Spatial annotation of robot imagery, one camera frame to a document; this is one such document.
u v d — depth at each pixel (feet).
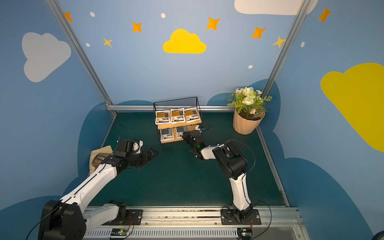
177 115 3.14
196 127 3.09
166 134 3.45
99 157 3.06
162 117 3.14
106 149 3.24
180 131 3.53
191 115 3.15
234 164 1.81
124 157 2.10
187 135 2.95
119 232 2.35
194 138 2.56
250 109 3.13
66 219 1.31
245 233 2.39
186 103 3.32
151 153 2.46
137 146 2.29
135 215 2.46
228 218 2.42
